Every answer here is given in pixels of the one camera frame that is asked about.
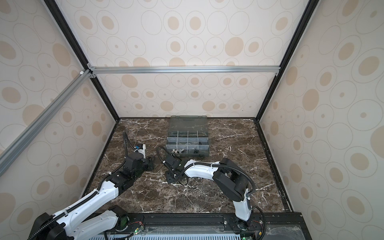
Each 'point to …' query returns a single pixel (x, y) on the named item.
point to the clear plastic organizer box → (188, 136)
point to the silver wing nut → (175, 151)
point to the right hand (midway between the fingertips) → (174, 176)
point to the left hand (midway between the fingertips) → (156, 156)
